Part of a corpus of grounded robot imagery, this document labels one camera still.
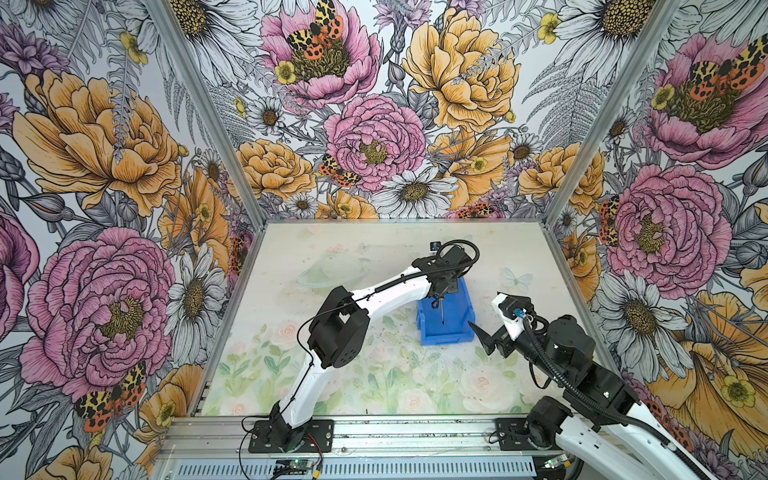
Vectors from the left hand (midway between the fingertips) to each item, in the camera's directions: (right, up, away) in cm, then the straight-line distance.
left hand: (440, 288), depth 92 cm
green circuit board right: (+24, -38, -20) cm, 49 cm away
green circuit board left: (-36, -39, -21) cm, 57 cm away
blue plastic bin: (+2, -10, -2) cm, 11 cm away
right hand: (+7, -4, -22) cm, 24 cm away
